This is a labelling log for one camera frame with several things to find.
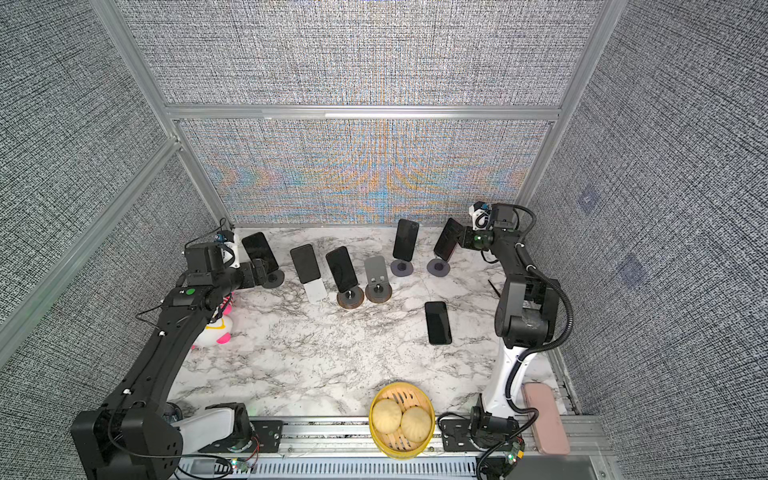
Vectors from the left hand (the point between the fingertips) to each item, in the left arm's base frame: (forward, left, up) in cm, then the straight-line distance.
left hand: (253, 264), depth 81 cm
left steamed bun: (-36, -35, -14) cm, 52 cm away
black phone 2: (+15, -44, -9) cm, 47 cm away
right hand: (+15, -62, -7) cm, 64 cm away
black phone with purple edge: (+15, -58, -8) cm, 61 cm away
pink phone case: (-40, -76, -22) cm, 88 cm away
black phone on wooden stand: (+4, -23, -9) cm, 25 cm away
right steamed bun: (-38, -41, -15) cm, 58 cm away
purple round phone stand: (+12, -43, -20) cm, 49 cm away
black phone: (+7, -12, -9) cm, 16 cm away
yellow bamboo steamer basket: (-30, -40, -19) cm, 54 cm away
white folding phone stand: (+4, -13, -20) cm, 25 cm away
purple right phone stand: (+12, -56, -20) cm, 61 cm away
